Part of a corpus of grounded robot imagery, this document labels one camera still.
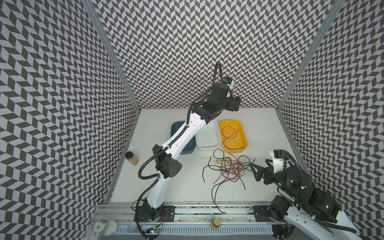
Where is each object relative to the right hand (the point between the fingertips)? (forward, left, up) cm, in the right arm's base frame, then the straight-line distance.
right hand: (259, 162), depth 67 cm
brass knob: (-22, +21, -7) cm, 31 cm away
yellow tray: (+24, +2, -21) cm, 32 cm away
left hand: (+28, +9, +16) cm, 34 cm away
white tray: (+27, +21, -19) cm, 39 cm away
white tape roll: (-22, +67, -12) cm, 72 cm away
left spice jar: (+9, +64, -9) cm, 65 cm away
